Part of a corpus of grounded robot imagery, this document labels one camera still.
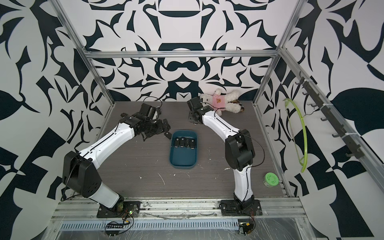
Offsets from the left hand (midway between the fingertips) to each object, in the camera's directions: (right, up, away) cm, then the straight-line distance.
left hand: (163, 126), depth 85 cm
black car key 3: (+10, -11, +11) cm, 18 cm away
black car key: (-34, +7, +26) cm, 44 cm away
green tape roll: (+57, -28, -6) cm, 64 cm away
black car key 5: (+16, -12, +11) cm, 23 cm away
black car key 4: (+13, -11, +11) cm, 20 cm away
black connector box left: (-21, -48, -14) cm, 54 cm away
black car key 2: (+6, -11, +11) cm, 17 cm away
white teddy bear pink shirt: (+36, +16, +26) cm, 47 cm away
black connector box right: (+42, -46, -14) cm, 64 cm away
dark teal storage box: (+11, -19, +5) cm, 22 cm away
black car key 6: (0, -6, +14) cm, 15 cm away
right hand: (+17, +6, +9) cm, 20 cm away
